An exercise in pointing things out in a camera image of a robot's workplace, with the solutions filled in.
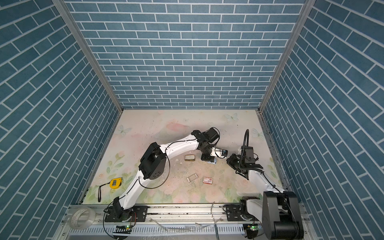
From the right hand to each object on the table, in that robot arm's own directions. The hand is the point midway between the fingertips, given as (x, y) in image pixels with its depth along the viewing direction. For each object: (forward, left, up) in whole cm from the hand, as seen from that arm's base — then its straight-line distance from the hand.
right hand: (226, 157), depth 89 cm
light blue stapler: (-2, +7, -3) cm, 8 cm away
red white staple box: (-13, +11, -4) cm, 17 cm away
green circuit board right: (-33, -12, -6) cm, 36 cm away
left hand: (0, +8, -2) cm, 8 cm away
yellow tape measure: (-19, +62, -2) cm, 65 cm away
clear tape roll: (-37, +72, -3) cm, 81 cm away
